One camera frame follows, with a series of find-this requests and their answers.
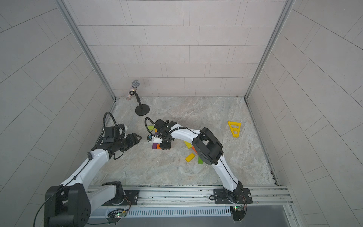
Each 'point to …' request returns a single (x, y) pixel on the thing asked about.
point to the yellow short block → (190, 157)
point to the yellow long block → (188, 144)
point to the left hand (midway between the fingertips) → (141, 137)
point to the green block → (200, 161)
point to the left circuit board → (115, 215)
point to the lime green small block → (151, 127)
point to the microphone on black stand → (141, 109)
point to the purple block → (154, 145)
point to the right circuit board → (238, 213)
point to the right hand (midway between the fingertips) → (164, 144)
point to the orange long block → (158, 146)
